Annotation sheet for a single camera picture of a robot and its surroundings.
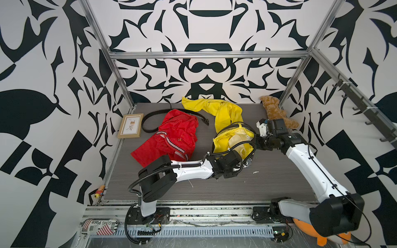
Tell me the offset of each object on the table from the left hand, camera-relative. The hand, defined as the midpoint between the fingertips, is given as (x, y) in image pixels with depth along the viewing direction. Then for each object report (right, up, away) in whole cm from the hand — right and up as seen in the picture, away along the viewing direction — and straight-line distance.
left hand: (232, 160), depth 84 cm
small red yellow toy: (-71, -17, -1) cm, 73 cm away
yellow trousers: (-2, +15, -6) cm, 17 cm away
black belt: (+1, +19, -6) cm, 21 cm away
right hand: (+8, +11, -3) cm, 14 cm away
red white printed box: (-62, -26, -15) cm, 69 cm away
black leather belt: (-17, +24, +27) cm, 41 cm away
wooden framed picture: (-64, +18, +22) cm, 70 cm away
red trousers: (-31, +11, +8) cm, 34 cm away
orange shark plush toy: (+33, -29, -19) cm, 48 cm away
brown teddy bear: (+33, +27, +22) cm, 48 cm away
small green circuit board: (+19, -30, -13) cm, 38 cm away
